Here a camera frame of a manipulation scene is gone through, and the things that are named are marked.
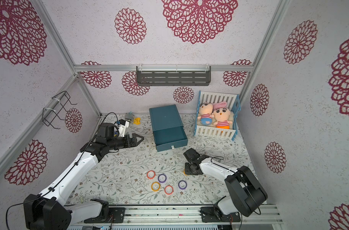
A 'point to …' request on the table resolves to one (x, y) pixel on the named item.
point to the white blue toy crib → (233, 101)
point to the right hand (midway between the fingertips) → (192, 171)
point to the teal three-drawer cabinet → (168, 128)
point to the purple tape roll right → (182, 184)
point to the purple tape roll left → (162, 181)
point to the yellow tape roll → (155, 186)
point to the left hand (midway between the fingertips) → (138, 140)
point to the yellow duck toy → (137, 120)
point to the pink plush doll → (205, 110)
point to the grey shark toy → (129, 117)
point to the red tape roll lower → (165, 191)
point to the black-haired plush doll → (221, 114)
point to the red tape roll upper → (149, 177)
